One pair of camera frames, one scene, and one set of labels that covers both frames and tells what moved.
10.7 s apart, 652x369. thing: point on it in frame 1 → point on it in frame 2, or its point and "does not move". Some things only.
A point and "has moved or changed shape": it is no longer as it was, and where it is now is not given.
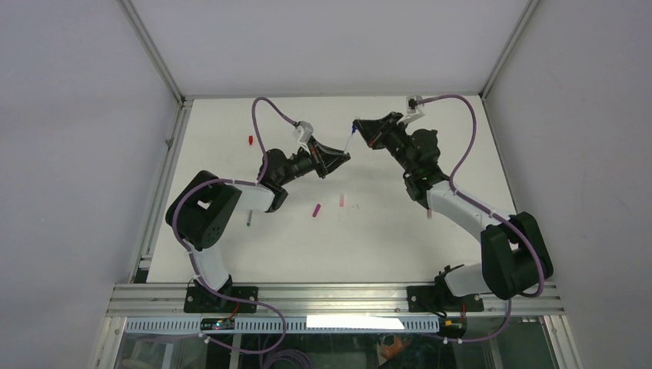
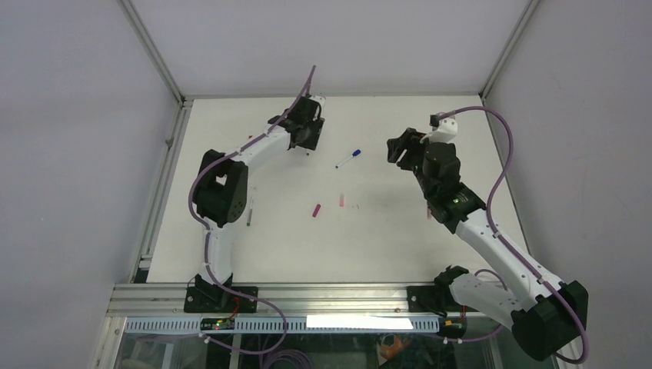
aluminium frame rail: [294, 300] does not move
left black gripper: [321, 156] → [311, 144]
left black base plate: [203, 300] does not move
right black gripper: [375, 132] → [397, 146]
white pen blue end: [348, 144] has moved or changed shape
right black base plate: [422, 299] does not move
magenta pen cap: [316, 210] does not move
